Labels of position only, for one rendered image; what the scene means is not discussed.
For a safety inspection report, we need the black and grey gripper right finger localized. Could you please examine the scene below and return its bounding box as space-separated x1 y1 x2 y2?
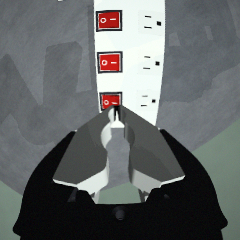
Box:
117 104 228 229

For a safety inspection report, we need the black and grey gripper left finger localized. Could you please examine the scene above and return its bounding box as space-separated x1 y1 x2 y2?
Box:
13 105 117 237

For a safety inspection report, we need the white power strip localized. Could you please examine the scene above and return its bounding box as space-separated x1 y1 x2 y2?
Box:
94 0 165 125

